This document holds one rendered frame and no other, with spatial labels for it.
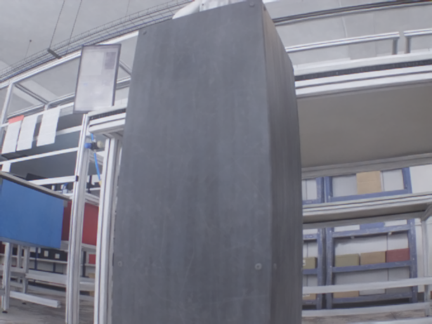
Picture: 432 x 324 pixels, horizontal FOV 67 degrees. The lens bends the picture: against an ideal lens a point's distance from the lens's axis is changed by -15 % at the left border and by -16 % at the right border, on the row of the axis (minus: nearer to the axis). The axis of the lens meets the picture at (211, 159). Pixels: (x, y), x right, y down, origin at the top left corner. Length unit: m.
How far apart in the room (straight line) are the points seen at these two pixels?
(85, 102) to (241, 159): 2.13
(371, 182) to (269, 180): 4.45
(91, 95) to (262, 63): 2.09
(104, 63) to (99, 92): 0.21
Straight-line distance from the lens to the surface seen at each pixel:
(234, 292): 0.48
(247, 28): 0.61
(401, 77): 1.10
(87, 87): 2.60
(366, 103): 1.32
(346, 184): 5.41
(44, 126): 3.15
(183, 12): 1.39
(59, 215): 2.62
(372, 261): 4.79
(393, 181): 5.42
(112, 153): 1.42
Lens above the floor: 0.41
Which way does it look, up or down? 19 degrees up
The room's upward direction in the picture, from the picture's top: 1 degrees clockwise
